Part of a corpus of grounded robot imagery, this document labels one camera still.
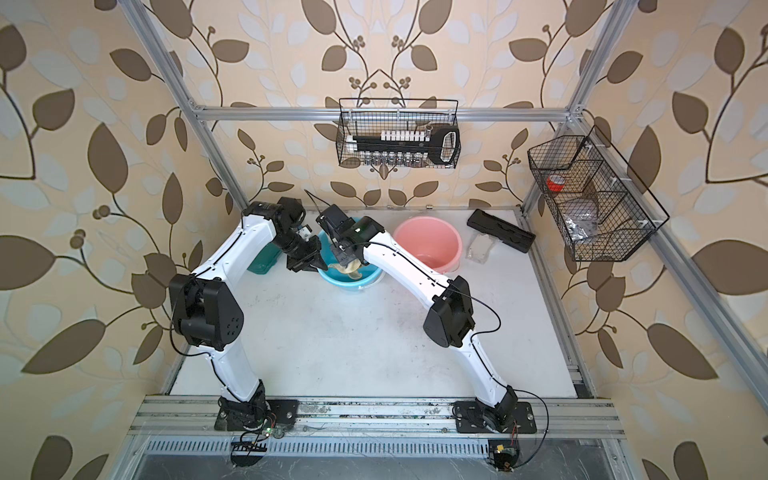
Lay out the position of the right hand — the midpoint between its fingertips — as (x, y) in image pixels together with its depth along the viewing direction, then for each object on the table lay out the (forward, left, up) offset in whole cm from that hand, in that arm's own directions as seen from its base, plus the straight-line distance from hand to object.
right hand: (352, 246), depth 87 cm
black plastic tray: (+18, -54, -17) cm, 59 cm away
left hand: (-5, +8, 0) cm, 10 cm away
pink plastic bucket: (+5, -24, -5) cm, 25 cm away
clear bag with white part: (+9, -43, -15) cm, 46 cm away
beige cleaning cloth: (-7, 0, -1) cm, 7 cm away
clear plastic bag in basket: (-8, -57, +14) cm, 60 cm away
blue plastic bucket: (-9, -5, -1) cm, 10 cm away
